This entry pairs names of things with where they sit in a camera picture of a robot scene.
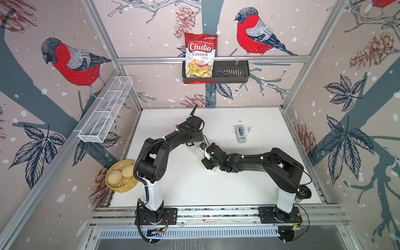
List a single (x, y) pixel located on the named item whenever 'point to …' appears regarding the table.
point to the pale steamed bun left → (114, 177)
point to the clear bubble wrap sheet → (196, 150)
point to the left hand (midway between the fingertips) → (196, 134)
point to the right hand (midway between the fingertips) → (205, 156)
